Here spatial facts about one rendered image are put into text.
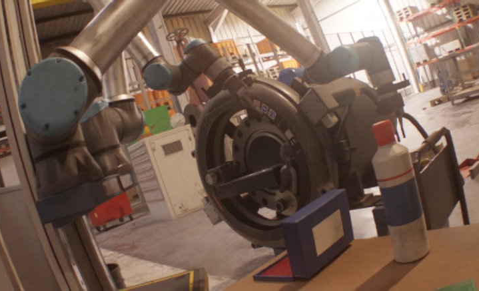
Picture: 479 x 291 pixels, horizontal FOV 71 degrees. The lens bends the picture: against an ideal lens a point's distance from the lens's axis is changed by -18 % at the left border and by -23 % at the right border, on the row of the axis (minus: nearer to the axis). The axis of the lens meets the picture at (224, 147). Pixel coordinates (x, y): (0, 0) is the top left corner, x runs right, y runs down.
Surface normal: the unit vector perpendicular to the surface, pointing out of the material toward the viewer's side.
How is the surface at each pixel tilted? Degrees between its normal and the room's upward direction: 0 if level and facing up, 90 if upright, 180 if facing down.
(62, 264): 90
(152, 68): 95
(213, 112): 90
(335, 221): 96
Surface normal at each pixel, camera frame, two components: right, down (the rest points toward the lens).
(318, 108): -0.72, 0.26
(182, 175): 0.52, -0.17
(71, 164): 0.44, -0.51
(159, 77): -0.28, 0.19
